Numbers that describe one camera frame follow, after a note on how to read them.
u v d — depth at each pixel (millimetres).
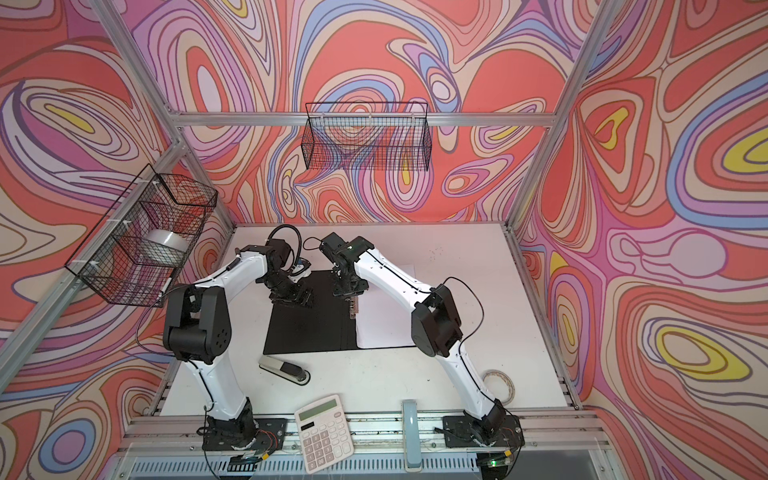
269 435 730
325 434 720
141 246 694
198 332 508
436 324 546
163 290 716
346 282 752
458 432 733
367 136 976
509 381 809
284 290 824
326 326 986
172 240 739
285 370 800
